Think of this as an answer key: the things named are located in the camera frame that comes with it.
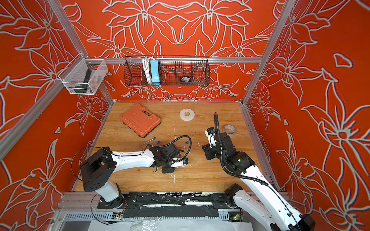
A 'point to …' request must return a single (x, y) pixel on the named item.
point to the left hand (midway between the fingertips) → (174, 163)
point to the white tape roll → (187, 114)
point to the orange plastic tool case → (139, 120)
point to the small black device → (185, 79)
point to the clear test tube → (148, 141)
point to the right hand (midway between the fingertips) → (202, 145)
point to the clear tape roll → (230, 129)
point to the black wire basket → (171, 69)
